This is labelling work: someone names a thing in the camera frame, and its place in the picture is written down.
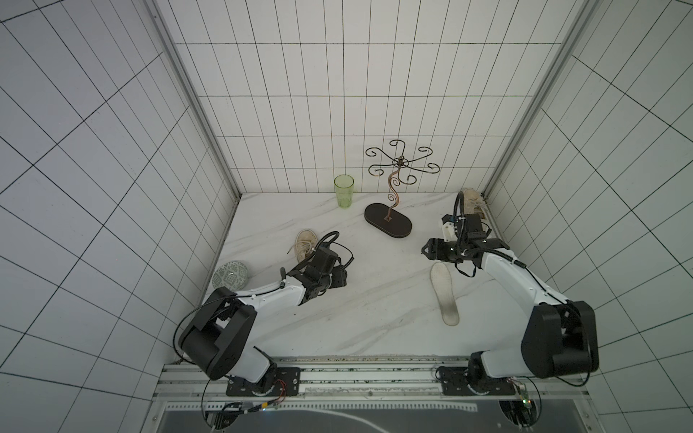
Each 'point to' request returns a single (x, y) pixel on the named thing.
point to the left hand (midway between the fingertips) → (336, 278)
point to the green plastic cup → (344, 184)
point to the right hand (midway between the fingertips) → (431, 245)
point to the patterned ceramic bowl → (233, 275)
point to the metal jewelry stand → (385, 220)
